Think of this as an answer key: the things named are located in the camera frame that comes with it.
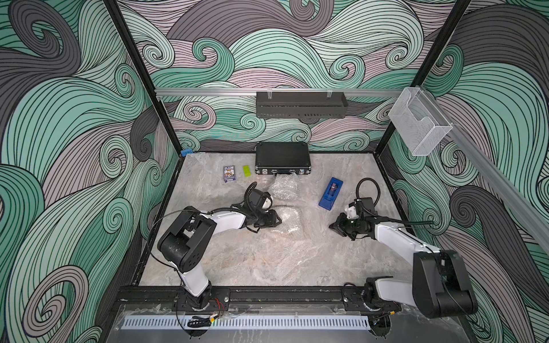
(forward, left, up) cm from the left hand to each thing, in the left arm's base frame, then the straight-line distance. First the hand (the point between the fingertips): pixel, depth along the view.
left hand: (279, 220), depth 89 cm
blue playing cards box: (+29, +26, -3) cm, 39 cm away
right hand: (-3, -20, 0) cm, 20 cm away
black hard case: (+40, -1, -3) cm, 40 cm away
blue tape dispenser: (+13, -24, +1) cm, 27 cm away
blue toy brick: (+46, +53, -4) cm, 70 cm away
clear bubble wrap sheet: (+15, -3, +3) cm, 16 cm away
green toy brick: (+32, +17, -5) cm, 37 cm away
